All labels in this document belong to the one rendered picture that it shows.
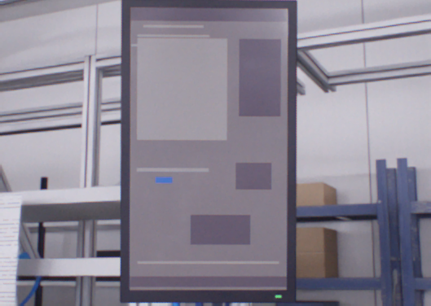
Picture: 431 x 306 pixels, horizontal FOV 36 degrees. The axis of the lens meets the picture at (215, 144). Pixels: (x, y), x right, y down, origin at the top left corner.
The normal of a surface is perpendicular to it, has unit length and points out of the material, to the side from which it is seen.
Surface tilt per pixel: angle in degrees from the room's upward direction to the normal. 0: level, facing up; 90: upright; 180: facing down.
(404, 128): 90
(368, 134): 90
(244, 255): 101
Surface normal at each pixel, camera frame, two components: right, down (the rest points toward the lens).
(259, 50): 0.02, 0.00
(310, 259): -0.40, -0.18
